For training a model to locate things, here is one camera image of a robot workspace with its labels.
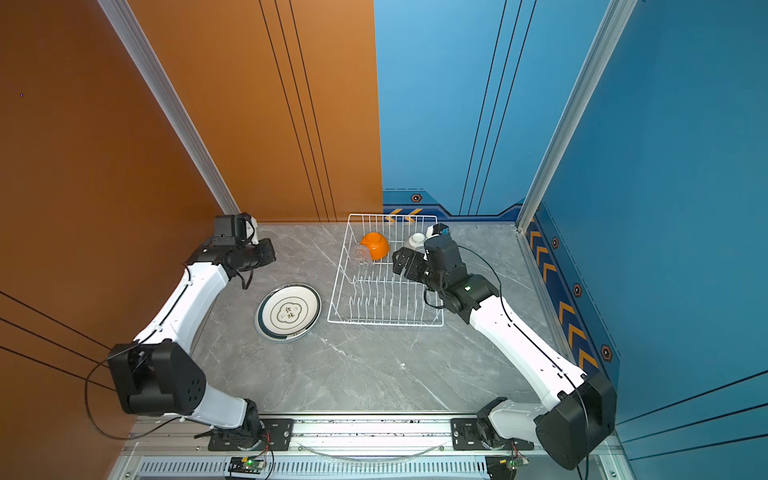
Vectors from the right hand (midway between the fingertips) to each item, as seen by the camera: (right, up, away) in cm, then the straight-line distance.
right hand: (402, 259), depth 76 cm
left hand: (-37, +3, +9) cm, 39 cm away
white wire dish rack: (-11, -10, +20) cm, 25 cm away
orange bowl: (-8, +4, +29) cm, 31 cm away
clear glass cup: (-13, +1, +22) cm, 26 cm away
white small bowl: (+6, +6, +29) cm, 30 cm away
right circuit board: (+26, -47, -7) cm, 55 cm away
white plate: (-36, -17, +17) cm, 43 cm away
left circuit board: (-38, -49, -6) cm, 62 cm away
